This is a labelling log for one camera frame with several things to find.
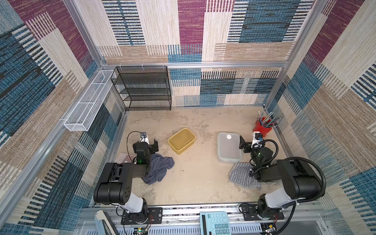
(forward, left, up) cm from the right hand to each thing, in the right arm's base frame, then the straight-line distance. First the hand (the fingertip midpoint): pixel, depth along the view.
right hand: (250, 137), depth 91 cm
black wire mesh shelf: (+39, +71, +9) cm, 81 cm away
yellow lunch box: (+1, +42, -6) cm, 42 cm away
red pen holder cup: (+7, -12, -2) cm, 14 cm away
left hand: (0, +64, -2) cm, 64 cm away
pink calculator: (-9, +77, -7) cm, 78 cm away
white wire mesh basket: (-4, +88, +24) cm, 92 cm away
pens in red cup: (+14, -16, +3) cm, 22 cm away
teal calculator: (-42, +25, -8) cm, 50 cm away
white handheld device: (-43, +77, -6) cm, 88 cm away
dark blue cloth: (-15, +56, -6) cm, 58 cm away
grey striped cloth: (-20, +8, -9) cm, 24 cm away
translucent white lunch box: (-6, +13, -4) cm, 15 cm away
